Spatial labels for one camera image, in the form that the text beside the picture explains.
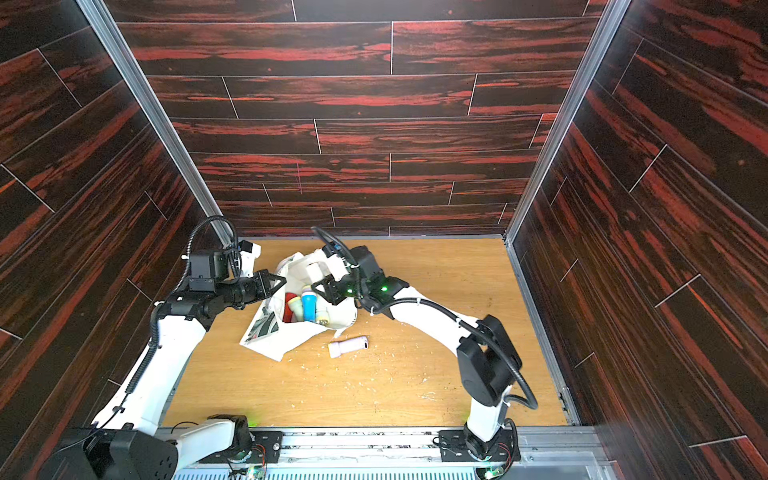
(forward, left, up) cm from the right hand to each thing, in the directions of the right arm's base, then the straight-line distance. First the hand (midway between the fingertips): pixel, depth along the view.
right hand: (323, 279), depth 81 cm
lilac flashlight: (-3, +2, -15) cm, 15 cm away
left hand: (-3, +8, +4) cm, 10 cm away
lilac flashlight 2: (-11, -3, -19) cm, 23 cm away
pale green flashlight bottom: (-1, +11, -13) cm, 17 cm away
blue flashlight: (+1, +7, -12) cm, 14 cm away
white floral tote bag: (-15, +12, -5) cm, 20 cm away
